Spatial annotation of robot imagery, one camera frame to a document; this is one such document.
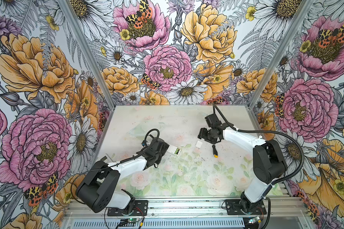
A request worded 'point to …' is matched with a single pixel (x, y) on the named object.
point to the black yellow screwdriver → (215, 151)
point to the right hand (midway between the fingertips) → (202, 141)
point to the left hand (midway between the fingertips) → (165, 151)
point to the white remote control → (174, 150)
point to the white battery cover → (198, 144)
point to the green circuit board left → (133, 220)
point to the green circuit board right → (253, 220)
